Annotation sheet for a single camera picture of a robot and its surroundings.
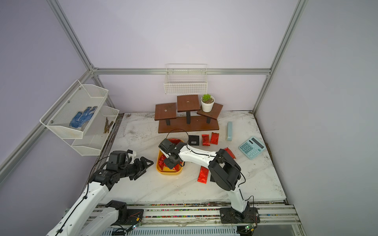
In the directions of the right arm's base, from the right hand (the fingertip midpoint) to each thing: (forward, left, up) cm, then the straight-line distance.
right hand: (173, 162), depth 89 cm
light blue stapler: (+20, -38, 0) cm, 43 cm away
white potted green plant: (+33, -23, +20) cm, 44 cm away
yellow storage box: (-2, +6, -3) cm, 7 cm away
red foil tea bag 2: (+18, -22, -4) cm, 28 cm away
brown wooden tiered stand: (+34, -10, +4) cm, 36 cm away
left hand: (-7, +11, +9) cm, 16 cm away
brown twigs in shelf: (+21, +44, +11) cm, 50 cm away
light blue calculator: (+11, -53, -3) cm, 54 cm away
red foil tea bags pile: (+3, +7, +1) cm, 8 cm away
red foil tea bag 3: (-7, -18, -3) cm, 20 cm away
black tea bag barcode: (+19, -13, -4) cm, 24 cm away
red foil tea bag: (+20, -28, -3) cm, 35 cm away
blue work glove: (+13, +47, +27) cm, 56 cm away
